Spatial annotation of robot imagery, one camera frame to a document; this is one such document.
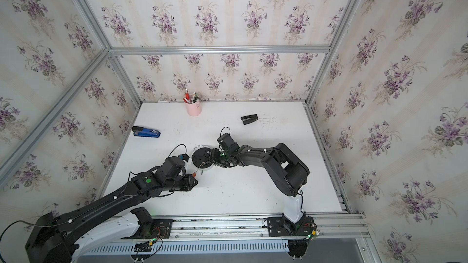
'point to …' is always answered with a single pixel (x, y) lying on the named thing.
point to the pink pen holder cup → (194, 109)
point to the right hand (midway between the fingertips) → (210, 163)
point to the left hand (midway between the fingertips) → (200, 185)
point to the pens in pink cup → (191, 99)
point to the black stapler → (249, 119)
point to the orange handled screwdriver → (194, 173)
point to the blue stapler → (142, 131)
